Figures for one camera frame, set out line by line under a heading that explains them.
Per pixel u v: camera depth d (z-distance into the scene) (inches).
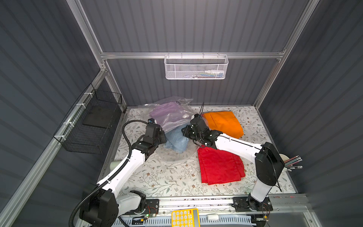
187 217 27.3
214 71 35.9
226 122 39.1
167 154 36.8
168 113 35.3
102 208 15.7
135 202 24.3
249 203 25.9
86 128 28.3
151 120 28.9
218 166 32.5
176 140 32.3
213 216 27.1
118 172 17.9
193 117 31.6
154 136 24.9
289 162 30.8
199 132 25.4
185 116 35.7
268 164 18.4
